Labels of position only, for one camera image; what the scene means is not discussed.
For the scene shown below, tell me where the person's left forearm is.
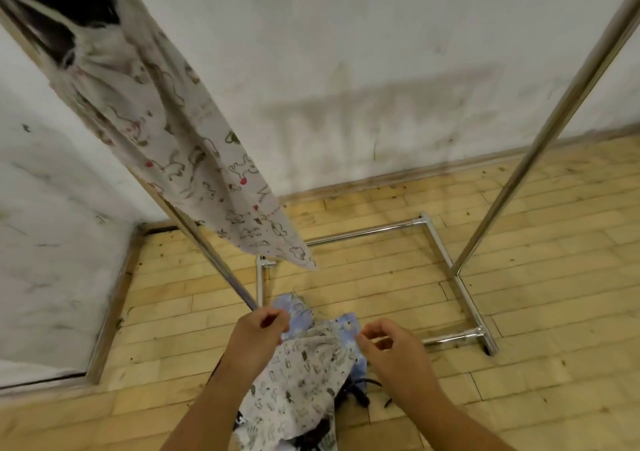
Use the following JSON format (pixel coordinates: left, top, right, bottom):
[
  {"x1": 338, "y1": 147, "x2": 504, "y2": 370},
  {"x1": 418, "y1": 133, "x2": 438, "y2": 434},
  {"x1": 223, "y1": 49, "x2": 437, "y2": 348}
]
[{"x1": 159, "y1": 363, "x2": 256, "y2": 451}]

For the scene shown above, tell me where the person's left hand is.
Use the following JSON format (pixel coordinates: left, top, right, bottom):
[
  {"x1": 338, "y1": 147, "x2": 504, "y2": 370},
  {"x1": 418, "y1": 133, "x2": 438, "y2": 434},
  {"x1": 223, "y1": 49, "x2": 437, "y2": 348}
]
[{"x1": 218, "y1": 307, "x2": 292, "y2": 384}]

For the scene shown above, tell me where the person's right hand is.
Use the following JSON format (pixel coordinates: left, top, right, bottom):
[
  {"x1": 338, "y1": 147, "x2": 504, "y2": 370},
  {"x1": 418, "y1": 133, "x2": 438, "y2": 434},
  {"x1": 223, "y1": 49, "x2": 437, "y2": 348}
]
[{"x1": 355, "y1": 318, "x2": 443, "y2": 409}]

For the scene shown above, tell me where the chrome clothes rack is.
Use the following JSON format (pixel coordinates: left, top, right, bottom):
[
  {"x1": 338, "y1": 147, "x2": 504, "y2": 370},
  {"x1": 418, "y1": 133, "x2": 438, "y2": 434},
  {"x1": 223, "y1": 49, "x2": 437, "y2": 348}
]
[{"x1": 162, "y1": 0, "x2": 640, "y2": 358}]

